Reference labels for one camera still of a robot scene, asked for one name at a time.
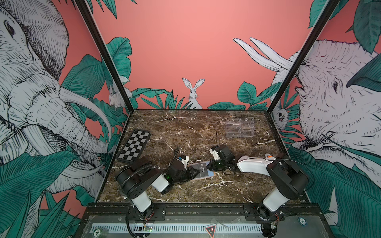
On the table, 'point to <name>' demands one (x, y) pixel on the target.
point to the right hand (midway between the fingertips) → (206, 165)
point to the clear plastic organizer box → (240, 127)
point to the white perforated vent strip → (222, 228)
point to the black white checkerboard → (134, 146)
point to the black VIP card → (202, 167)
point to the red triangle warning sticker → (211, 230)
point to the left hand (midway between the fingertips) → (202, 170)
